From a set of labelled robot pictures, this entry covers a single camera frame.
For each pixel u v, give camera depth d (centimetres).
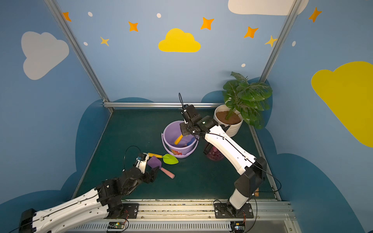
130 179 56
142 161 65
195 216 74
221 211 74
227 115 101
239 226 72
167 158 92
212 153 89
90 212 58
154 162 91
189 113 57
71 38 79
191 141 91
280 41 80
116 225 72
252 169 43
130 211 74
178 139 88
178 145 84
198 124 52
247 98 73
